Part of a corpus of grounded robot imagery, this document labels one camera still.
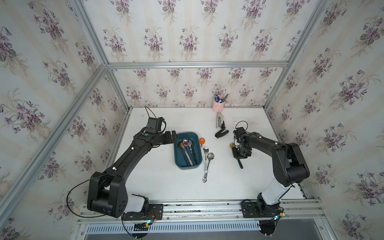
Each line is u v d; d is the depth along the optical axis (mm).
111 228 764
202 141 988
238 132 786
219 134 1029
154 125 651
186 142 957
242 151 798
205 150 951
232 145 952
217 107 1140
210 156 931
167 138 748
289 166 477
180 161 918
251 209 733
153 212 722
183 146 956
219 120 1105
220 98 1119
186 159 904
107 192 404
